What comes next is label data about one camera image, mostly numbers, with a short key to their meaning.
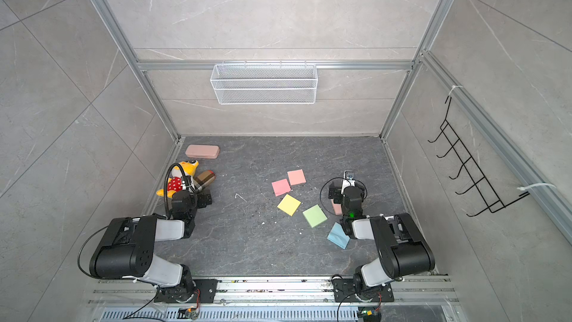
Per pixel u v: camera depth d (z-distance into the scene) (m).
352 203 0.70
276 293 0.74
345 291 0.73
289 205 0.95
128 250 0.44
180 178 0.77
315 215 0.91
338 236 0.84
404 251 0.45
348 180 0.79
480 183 0.63
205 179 1.00
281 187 1.01
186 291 0.67
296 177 1.04
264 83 1.01
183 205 0.72
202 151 1.12
